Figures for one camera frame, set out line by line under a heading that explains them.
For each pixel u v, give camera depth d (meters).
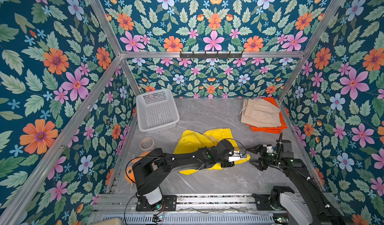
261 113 1.02
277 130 1.00
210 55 0.92
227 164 0.71
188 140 0.90
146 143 0.95
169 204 0.73
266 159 0.71
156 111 1.11
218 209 0.73
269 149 0.78
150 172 0.45
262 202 0.73
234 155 0.68
